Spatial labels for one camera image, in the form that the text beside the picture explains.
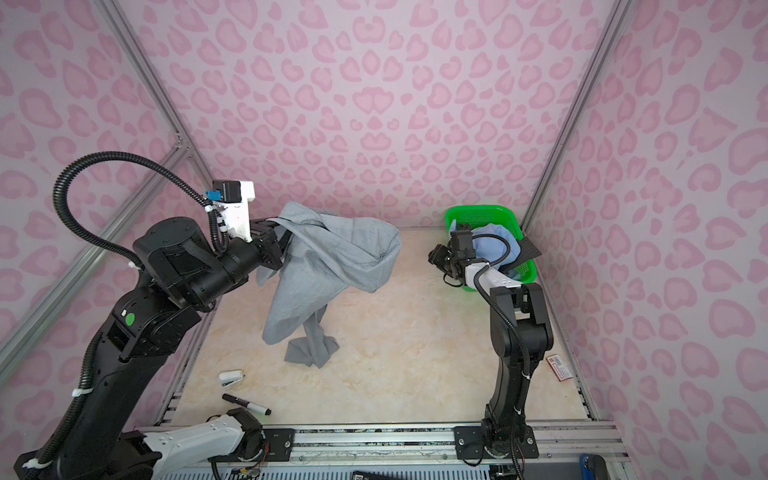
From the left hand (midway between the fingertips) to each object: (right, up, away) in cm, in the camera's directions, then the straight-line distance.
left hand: (292, 212), depth 52 cm
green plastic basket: (+53, +9, +68) cm, 86 cm away
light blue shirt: (+48, -5, +41) cm, 64 cm away
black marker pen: (-21, -47, +27) cm, 58 cm away
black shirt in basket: (+61, -6, +47) cm, 77 cm away
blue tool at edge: (+62, -55, +15) cm, 84 cm away
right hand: (+32, -7, +47) cm, 57 cm away
